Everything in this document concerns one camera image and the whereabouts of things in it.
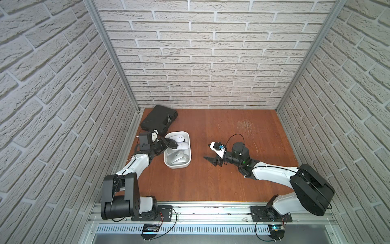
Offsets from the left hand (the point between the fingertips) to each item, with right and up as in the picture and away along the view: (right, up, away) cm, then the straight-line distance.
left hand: (172, 138), depth 88 cm
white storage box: (+8, -14, +3) cm, 16 cm away
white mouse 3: (+1, -12, +2) cm, 12 cm away
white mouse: (+2, -1, +9) cm, 9 cm away
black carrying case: (-13, +13, +19) cm, 26 cm away
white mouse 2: (+5, -5, +5) cm, 9 cm away
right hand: (+21, -5, -8) cm, 23 cm away
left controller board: (-7, -41, -18) cm, 45 cm away
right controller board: (+53, -43, -18) cm, 70 cm away
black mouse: (-1, -3, +1) cm, 3 cm away
